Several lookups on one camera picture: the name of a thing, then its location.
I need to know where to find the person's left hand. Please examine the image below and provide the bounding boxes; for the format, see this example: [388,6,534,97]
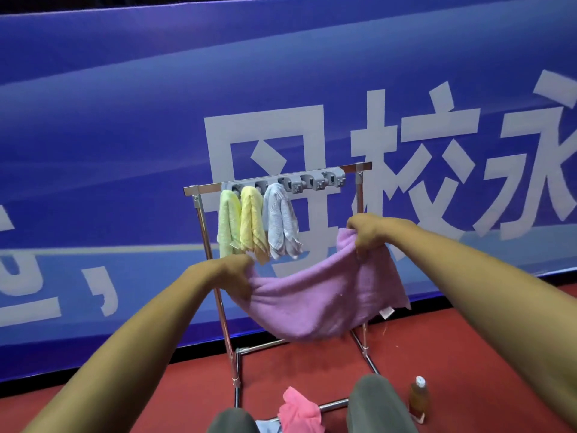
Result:
[205,254,255,301]

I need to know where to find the blue printed banner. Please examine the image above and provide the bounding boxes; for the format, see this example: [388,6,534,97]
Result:
[0,0,577,384]

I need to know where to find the bottle of amber liquid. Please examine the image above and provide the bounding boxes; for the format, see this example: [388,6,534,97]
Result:
[408,376,430,425]

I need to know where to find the person's left forearm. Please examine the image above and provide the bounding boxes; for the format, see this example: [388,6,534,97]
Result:
[22,261,222,433]

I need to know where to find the grey trousers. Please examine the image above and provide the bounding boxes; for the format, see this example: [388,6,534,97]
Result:
[207,373,418,433]

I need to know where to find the yellow towel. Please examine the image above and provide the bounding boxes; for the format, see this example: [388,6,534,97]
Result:
[239,186,270,266]

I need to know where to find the person's right forearm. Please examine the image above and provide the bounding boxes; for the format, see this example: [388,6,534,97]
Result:
[396,225,577,433]

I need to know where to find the purple towel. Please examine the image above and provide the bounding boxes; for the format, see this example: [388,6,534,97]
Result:
[234,227,412,343]

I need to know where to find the pink towel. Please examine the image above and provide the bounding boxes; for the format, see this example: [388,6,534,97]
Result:
[277,386,326,433]

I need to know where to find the chrome metal rack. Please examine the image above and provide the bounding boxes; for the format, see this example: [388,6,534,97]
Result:
[183,162,382,422]

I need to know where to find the person's right hand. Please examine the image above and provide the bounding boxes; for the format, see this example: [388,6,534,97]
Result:
[346,213,423,262]

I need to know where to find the light green towel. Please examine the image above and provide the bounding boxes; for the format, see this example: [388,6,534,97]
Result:
[216,189,244,260]

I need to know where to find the grey plastic hook rail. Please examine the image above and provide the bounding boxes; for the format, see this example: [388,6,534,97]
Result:
[221,166,347,194]

